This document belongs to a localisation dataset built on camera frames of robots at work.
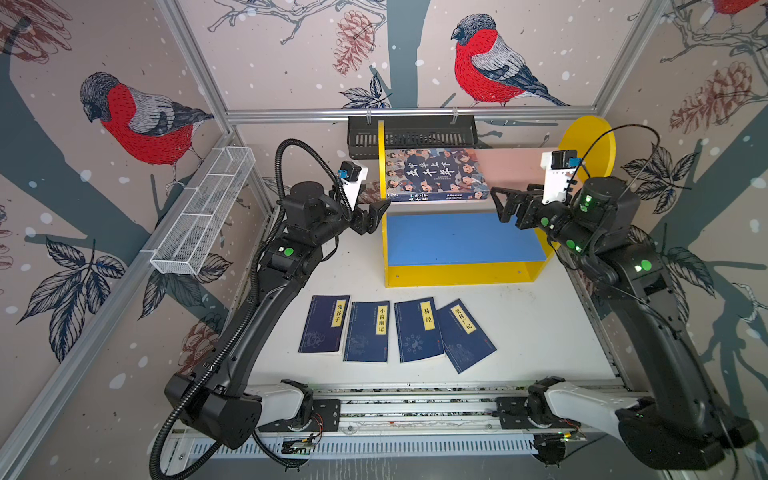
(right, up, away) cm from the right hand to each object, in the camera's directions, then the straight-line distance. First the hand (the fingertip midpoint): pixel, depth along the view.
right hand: (504, 190), depth 60 cm
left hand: (-27, 0, +4) cm, 27 cm away
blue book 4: (-2, -41, +25) cm, 48 cm away
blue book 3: (-15, -38, +28) cm, 50 cm away
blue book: (-43, -37, +29) cm, 63 cm away
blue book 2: (-30, -40, +26) cm, 56 cm away
